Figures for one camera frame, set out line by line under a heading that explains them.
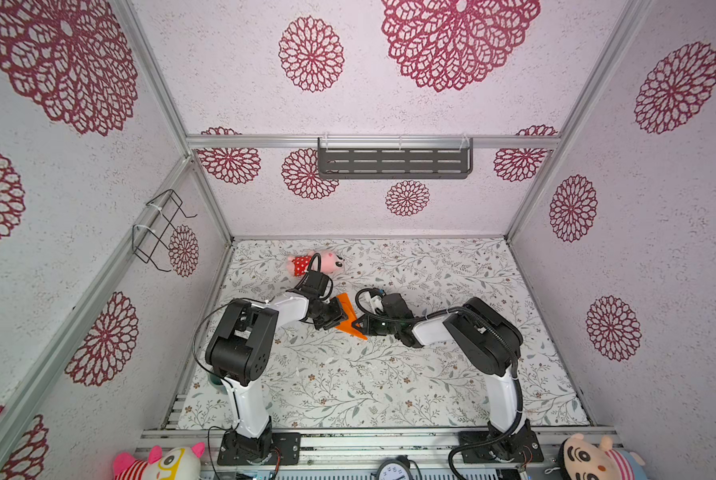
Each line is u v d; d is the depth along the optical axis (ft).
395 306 2.59
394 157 3.11
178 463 2.17
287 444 2.43
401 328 2.61
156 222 2.55
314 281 2.65
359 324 3.10
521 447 2.09
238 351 1.64
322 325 2.87
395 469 2.26
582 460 2.15
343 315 3.09
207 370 1.62
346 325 3.11
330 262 3.46
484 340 1.77
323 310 2.74
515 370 1.78
